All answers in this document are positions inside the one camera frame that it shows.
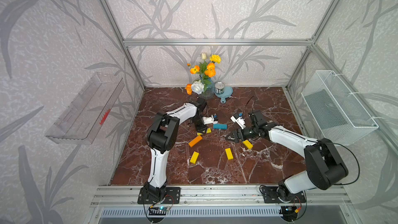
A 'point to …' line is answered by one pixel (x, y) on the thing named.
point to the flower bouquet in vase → (203, 86)
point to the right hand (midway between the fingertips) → (229, 136)
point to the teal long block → (219, 126)
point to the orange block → (193, 142)
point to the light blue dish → (227, 93)
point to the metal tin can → (219, 87)
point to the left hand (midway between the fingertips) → (203, 128)
